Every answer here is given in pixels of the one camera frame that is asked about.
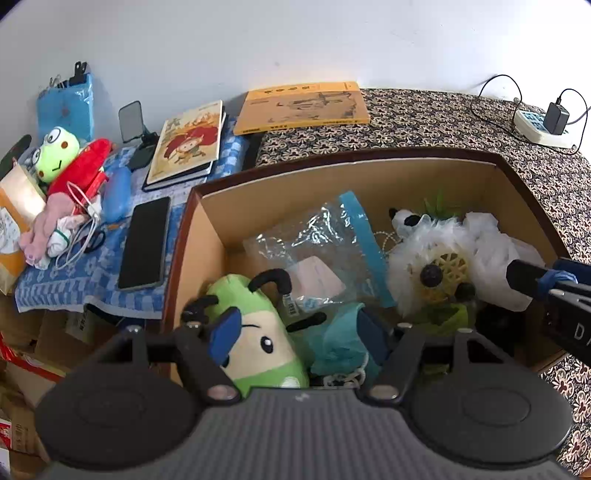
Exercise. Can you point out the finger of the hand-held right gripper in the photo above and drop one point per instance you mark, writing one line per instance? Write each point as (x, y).
(526, 277)
(577, 267)

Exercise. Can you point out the brown cardboard box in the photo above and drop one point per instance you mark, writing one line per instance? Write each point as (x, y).
(277, 203)

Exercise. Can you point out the white mesh fabric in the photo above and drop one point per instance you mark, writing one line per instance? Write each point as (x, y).
(494, 249)

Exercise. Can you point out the green frog plush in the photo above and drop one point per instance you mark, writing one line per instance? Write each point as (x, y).
(55, 159)

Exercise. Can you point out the green plush toy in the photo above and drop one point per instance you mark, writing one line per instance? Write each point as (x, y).
(258, 332)

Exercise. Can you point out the orange white paper bag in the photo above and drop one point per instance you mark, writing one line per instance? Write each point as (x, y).
(18, 198)

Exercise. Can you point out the white power strip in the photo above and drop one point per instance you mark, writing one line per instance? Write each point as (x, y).
(531, 122)

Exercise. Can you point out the clear zip bag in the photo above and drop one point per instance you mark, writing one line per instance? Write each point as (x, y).
(314, 230)

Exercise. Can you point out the stack of books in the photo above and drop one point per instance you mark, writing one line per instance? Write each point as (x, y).
(189, 143)

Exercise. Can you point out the stack of cardboard boxes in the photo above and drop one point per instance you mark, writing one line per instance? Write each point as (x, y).
(51, 341)

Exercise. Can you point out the blue pouch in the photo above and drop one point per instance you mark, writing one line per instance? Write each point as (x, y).
(69, 110)

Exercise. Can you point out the blue patterned cloth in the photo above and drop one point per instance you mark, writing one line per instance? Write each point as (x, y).
(106, 272)

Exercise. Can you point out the pink white small box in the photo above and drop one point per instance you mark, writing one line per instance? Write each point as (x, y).
(318, 277)

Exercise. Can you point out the black smartphone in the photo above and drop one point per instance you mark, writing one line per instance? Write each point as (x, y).
(143, 244)

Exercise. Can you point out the green plastic plant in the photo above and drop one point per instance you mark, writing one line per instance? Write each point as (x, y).
(438, 205)

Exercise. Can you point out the yellow book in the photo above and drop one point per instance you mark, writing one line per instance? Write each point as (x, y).
(300, 108)

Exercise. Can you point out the black binder clip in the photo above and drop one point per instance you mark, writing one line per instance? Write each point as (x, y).
(79, 74)

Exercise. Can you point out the red plush toy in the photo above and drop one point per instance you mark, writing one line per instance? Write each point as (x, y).
(78, 166)

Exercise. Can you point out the panda plush toy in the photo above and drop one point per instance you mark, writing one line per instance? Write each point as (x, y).
(408, 221)

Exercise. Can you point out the blue plastic bag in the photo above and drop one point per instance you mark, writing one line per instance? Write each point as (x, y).
(115, 194)

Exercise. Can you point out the teal cloth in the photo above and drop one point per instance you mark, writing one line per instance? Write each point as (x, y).
(332, 341)

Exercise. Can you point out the white fluffy plush doll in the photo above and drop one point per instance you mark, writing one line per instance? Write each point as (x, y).
(415, 249)

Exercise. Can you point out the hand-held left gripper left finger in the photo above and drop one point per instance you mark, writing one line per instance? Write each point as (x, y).
(226, 332)

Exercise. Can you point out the black charger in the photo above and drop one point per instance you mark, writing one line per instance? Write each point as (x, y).
(556, 117)

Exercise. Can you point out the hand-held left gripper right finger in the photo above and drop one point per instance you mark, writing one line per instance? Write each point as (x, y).
(374, 337)

